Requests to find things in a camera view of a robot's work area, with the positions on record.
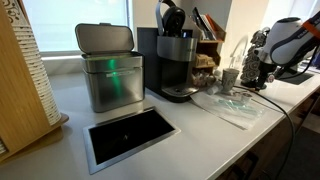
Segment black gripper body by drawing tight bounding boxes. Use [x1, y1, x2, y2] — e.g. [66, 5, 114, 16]
[257, 61, 278, 85]

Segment wooden shelf organizer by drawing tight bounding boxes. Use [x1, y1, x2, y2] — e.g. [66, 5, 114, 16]
[191, 6, 228, 90]

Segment counter sink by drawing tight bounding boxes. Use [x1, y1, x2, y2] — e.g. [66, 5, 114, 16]
[275, 71, 315, 86]

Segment loose brown top coffee pod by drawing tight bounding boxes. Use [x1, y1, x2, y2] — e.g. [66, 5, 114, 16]
[241, 92, 253, 103]

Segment patterned paper cup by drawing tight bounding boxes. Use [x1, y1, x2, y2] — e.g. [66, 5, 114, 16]
[220, 67, 241, 94]

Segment clear zip bag of stirrers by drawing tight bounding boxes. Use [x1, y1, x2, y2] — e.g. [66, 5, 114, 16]
[189, 89, 268, 131]

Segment pile of creamer cups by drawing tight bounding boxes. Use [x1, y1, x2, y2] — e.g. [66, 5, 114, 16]
[192, 70, 224, 97]

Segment pile of brown sachets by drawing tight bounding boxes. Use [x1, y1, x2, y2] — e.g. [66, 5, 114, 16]
[194, 53, 217, 69]

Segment orange flat packet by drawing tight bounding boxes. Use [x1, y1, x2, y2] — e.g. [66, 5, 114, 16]
[204, 13, 228, 42]

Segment white flat packets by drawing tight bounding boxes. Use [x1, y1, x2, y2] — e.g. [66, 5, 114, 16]
[199, 14, 215, 41]

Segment black flat packets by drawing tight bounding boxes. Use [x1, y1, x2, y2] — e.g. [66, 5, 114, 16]
[191, 6, 205, 41]

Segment black coffee machine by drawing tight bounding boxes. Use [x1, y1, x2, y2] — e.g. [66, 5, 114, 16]
[136, 0, 201, 103]

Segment steel framed counter opening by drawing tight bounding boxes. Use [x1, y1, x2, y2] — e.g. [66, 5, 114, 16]
[82, 106, 182, 176]

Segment stainless steel bin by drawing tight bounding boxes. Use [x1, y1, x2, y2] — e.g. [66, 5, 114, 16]
[74, 22, 146, 114]

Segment bright window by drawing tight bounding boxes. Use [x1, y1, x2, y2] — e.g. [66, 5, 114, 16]
[22, 0, 132, 56]

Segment stack of paper cups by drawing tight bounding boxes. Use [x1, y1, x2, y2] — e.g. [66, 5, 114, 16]
[1, 0, 63, 127]

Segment wooden cup dispenser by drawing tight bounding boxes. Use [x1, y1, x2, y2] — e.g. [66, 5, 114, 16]
[0, 0, 70, 164]

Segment black wire pod carousel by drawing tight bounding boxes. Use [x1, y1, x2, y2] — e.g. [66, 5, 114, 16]
[239, 28, 272, 92]

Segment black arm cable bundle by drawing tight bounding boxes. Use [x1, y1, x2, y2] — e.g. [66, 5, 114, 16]
[274, 44, 320, 82]

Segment long dark power cable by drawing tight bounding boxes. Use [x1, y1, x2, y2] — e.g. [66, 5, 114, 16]
[233, 84, 298, 180]

